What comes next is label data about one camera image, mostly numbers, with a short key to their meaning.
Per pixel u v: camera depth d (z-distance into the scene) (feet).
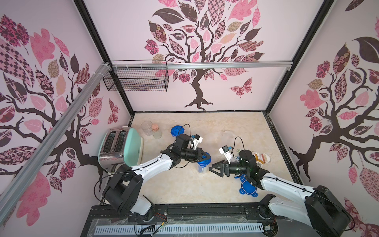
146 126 3.50
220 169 2.24
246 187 2.66
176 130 3.00
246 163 2.04
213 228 2.29
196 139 2.54
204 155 2.56
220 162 2.48
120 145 2.72
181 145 2.16
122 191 1.40
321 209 1.33
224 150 2.36
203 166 2.53
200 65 3.03
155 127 3.20
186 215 2.48
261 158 3.04
